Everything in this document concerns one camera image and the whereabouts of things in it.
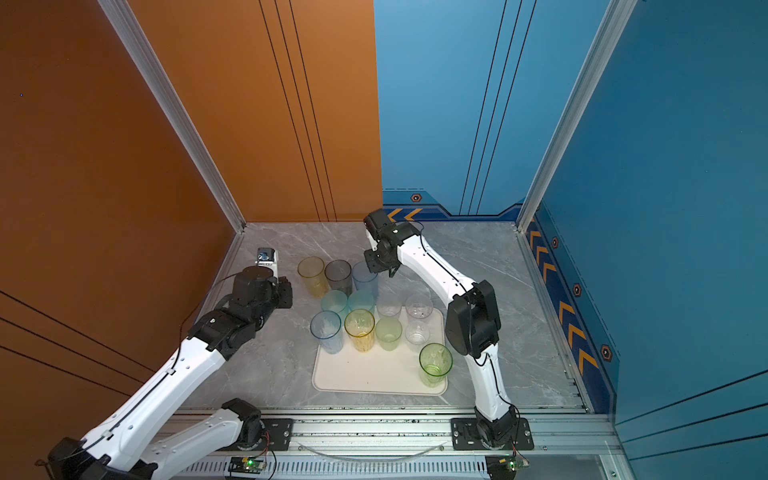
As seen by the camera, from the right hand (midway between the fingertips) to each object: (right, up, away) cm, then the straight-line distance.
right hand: (374, 264), depth 90 cm
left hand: (-23, -2, -13) cm, 27 cm away
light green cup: (+4, -20, -1) cm, 21 cm away
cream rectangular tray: (+2, -29, -7) cm, 30 cm away
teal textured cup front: (-4, -10, -1) cm, 11 cm away
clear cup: (+13, -21, -1) cm, 25 cm away
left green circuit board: (-29, -47, -19) cm, 59 cm away
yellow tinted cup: (-4, -17, -5) cm, 18 cm away
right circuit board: (+32, -47, -21) cm, 60 cm away
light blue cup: (-3, -4, -2) cm, 6 cm away
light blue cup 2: (-13, -17, -7) cm, 23 cm away
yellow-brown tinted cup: (-20, -2, +4) cm, 21 cm away
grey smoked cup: (-11, -4, -1) cm, 11 cm away
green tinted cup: (+17, -25, -13) cm, 33 cm away
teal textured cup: (-12, -11, -2) cm, 16 cm away
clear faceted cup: (+14, -13, +1) cm, 19 cm away
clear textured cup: (+5, -13, +2) cm, 14 cm away
